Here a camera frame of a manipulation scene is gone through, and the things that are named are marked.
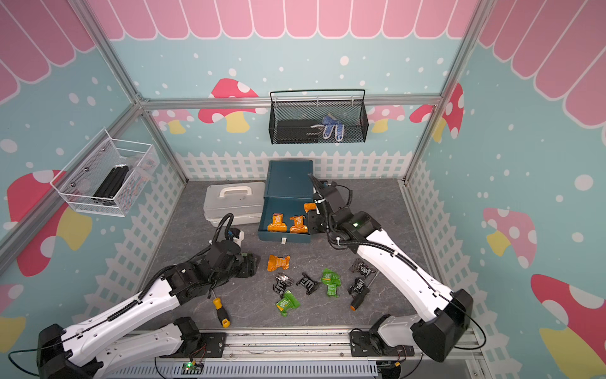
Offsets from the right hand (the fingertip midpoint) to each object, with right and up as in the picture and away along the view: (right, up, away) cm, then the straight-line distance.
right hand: (310, 216), depth 75 cm
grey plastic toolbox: (-27, +5, +22) cm, 35 cm away
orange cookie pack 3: (-4, -5, +10) cm, 12 cm away
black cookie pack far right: (+20, -20, +15) cm, 32 cm away
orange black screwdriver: (+18, -29, +8) cm, 35 cm away
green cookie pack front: (-8, -30, +8) cm, 32 cm away
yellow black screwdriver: (-30, -33, +5) cm, 45 cm away
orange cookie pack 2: (-12, -4, +10) cm, 16 cm away
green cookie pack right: (+8, -24, +11) cm, 28 cm away
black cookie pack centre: (-1, -25, +11) cm, 27 cm away
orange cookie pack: (-14, -19, +17) cm, 29 cm away
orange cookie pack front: (0, +3, -1) cm, 4 cm away
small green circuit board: (-37, -47, -2) cm, 60 cm away
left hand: (-20, -16, +3) cm, 25 cm away
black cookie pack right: (+17, -26, +9) cm, 32 cm away
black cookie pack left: (-10, -25, +12) cm, 29 cm away
